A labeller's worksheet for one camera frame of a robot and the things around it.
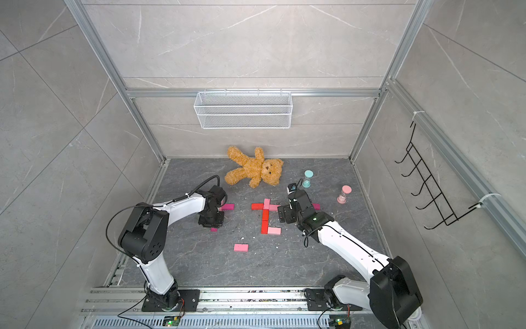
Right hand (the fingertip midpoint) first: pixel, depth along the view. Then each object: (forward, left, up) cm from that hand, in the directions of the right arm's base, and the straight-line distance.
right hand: (293, 206), depth 85 cm
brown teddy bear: (+26, +18, -6) cm, 32 cm away
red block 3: (-2, +13, -12) cm, 18 cm away
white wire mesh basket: (+46, +22, +17) cm, 54 cm away
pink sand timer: (+11, -26, -4) cm, 29 cm away
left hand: (-1, +34, -12) cm, 36 cm away
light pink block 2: (+6, +8, -12) cm, 16 cm away
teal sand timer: (+21, -10, -4) cm, 23 cm away
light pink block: (+9, +12, -12) cm, 19 cm away
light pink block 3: (-5, +8, -12) cm, 16 cm away
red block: (+8, +16, -14) cm, 23 cm away
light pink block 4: (-13, +23, -12) cm, 29 cm away
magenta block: (-4, +36, -13) cm, 38 cm away
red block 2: (+3, +12, -13) cm, 18 cm away
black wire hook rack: (-14, -44, +18) cm, 50 cm away
